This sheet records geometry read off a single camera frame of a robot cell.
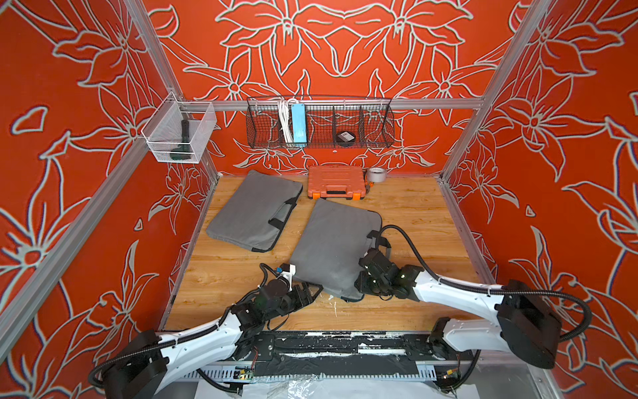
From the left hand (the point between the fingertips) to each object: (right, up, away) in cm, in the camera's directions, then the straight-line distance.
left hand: (319, 292), depth 78 cm
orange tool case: (+11, +38, +37) cm, 54 cm away
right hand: (+12, +1, +5) cm, 13 cm away
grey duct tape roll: (+28, +42, +39) cm, 64 cm away
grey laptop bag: (-28, +22, +24) cm, 43 cm away
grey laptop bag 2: (+4, +11, +14) cm, 19 cm away
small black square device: (+11, +55, +18) cm, 58 cm away
